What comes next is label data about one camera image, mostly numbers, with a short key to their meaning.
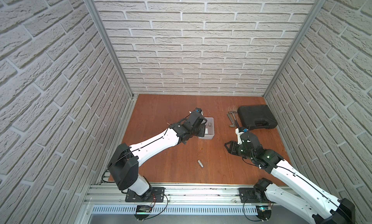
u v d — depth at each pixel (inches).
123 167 16.4
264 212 27.9
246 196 28.6
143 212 27.3
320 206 16.2
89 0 27.6
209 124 39.6
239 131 28.3
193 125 23.7
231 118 41.9
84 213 27.6
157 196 28.8
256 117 38.5
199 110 28.5
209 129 39.3
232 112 42.9
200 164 32.8
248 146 22.8
